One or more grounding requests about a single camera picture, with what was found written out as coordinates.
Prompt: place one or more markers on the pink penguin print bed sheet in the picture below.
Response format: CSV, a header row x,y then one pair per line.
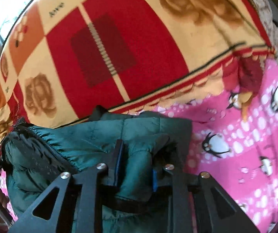
x,y
250,131

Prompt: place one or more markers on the red and yellow patterned blanket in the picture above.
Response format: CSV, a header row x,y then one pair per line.
x,y
153,53

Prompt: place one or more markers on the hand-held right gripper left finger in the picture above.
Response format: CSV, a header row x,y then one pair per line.
x,y
119,160

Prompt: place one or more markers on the dark green quilted jacket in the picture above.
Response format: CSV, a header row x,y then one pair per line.
x,y
134,136

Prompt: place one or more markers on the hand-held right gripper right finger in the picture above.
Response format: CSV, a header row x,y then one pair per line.
x,y
154,179

